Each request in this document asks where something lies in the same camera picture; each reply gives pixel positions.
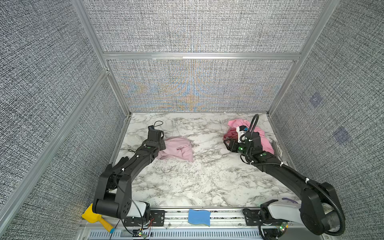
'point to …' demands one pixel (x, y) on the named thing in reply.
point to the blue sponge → (199, 217)
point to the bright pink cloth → (236, 123)
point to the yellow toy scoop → (92, 217)
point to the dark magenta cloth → (230, 133)
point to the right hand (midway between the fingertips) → (226, 140)
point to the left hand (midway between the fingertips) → (159, 142)
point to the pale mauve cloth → (177, 147)
